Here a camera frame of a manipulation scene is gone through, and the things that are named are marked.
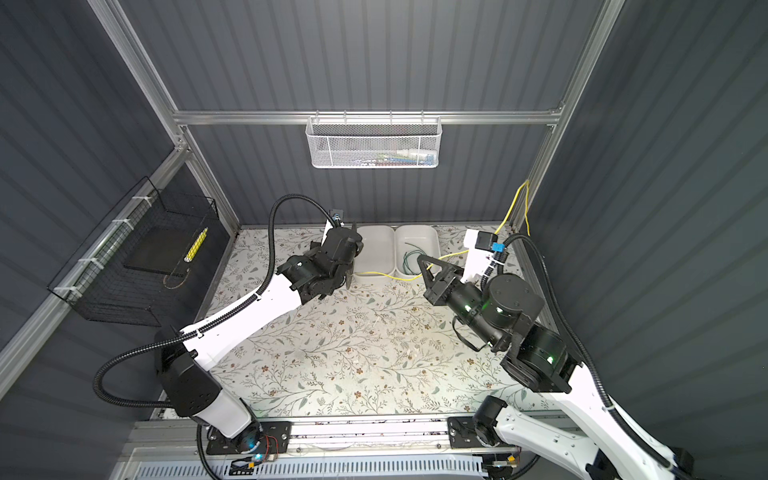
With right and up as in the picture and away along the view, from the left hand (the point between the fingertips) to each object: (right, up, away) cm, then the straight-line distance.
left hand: (330, 241), depth 77 cm
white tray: (+23, +1, +34) cm, 41 cm away
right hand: (+21, -5, -24) cm, 32 cm away
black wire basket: (-48, -9, -13) cm, 51 cm away
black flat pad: (-42, -2, -2) cm, 42 cm away
